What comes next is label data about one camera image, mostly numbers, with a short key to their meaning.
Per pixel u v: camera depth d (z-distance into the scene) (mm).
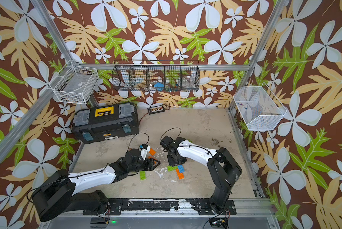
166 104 1224
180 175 841
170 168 862
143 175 841
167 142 702
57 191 420
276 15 704
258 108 824
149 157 877
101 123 897
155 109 1187
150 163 746
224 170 458
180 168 861
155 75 968
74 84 857
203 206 739
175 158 728
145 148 779
